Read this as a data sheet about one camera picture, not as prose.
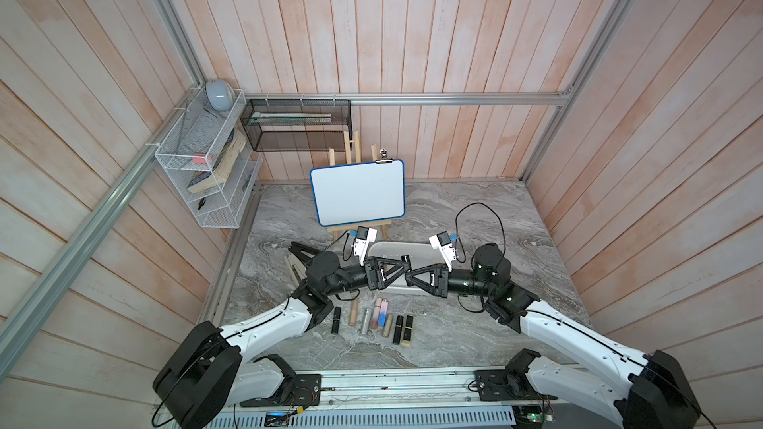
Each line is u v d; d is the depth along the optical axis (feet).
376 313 2.79
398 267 2.39
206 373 1.34
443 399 2.40
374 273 2.07
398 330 2.70
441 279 2.05
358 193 3.06
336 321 2.75
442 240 2.19
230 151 2.75
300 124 2.88
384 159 2.92
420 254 2.31
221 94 2.67
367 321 2.75
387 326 2.74
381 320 2.75
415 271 2.25
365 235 2.21
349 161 2.89
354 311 2.82
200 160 2.42
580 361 1.57
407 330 2.68
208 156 2.26
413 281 2.25
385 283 2.06
